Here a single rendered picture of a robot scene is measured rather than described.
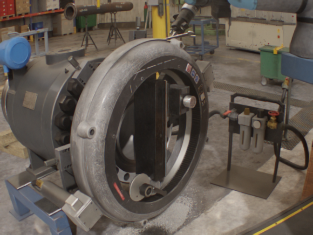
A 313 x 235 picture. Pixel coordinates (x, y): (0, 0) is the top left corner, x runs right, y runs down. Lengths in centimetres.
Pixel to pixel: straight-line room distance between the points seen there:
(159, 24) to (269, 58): 173
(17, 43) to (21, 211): 99
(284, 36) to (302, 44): 631
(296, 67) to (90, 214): 81
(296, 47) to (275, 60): 364
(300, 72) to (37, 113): 108
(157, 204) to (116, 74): 59
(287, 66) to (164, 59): 54
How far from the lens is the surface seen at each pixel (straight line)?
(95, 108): 100
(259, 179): 215
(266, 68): 449
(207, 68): 151
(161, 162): 125
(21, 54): 160
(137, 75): 107
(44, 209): 152
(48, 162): 106
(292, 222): 128
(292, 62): 79
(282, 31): 700
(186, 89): 120
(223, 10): 123
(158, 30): 486
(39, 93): 145
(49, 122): 134
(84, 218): 111
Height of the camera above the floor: 110
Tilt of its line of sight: 20 degrees down
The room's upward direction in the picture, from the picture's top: 2 degrees counter-clockwise
